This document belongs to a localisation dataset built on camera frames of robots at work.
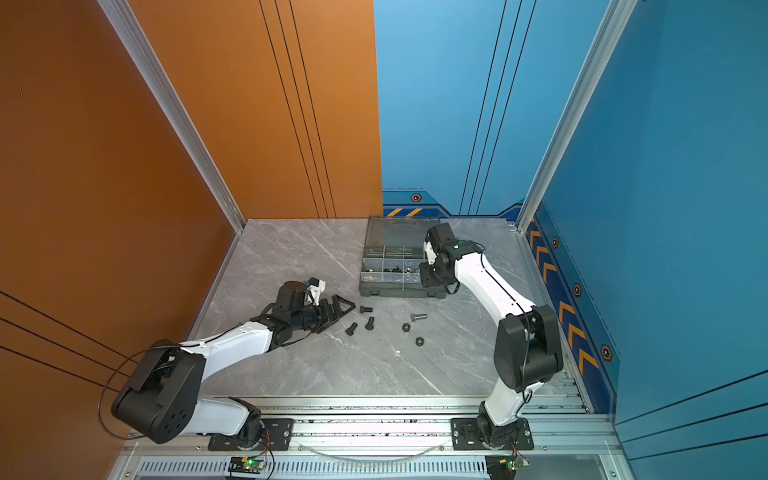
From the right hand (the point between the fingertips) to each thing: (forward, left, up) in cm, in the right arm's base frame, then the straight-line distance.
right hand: (427, 278), depth 89 cm
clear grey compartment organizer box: (+20, +10, -12) cm, 26 cm away
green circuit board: (-44, +46, -13) cm, 65 cm away
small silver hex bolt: (-7, +3, -12) cm, 14 cm away
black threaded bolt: (-10, +23, -11) cm, 28 cm away
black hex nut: (-10, +6, -12) cm, 17 cm away
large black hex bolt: (-4, +19, -11) cm, 22 cm away
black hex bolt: (-9, +17, -11) cm, 23 cm away
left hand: (-8, +23, -4) cm, 25 cm away
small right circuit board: (-44, -19, -13) cm, 49 cm away
